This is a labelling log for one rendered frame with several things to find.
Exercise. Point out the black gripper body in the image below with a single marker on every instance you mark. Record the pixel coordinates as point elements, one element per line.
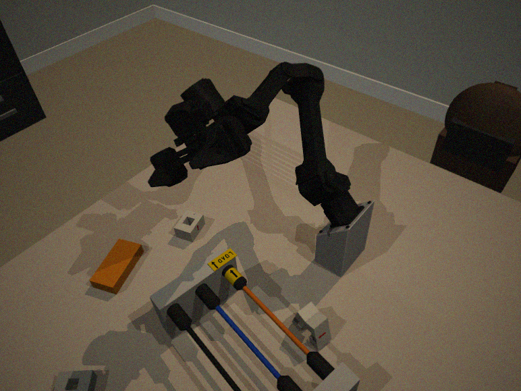
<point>193,144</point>

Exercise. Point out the orange rectangular block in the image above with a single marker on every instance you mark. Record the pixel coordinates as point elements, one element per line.
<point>116,266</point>

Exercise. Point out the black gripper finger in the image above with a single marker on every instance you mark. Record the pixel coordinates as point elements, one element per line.
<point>164,174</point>
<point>217,150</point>

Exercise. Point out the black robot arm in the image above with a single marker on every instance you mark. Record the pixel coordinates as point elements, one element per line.
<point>317,180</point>

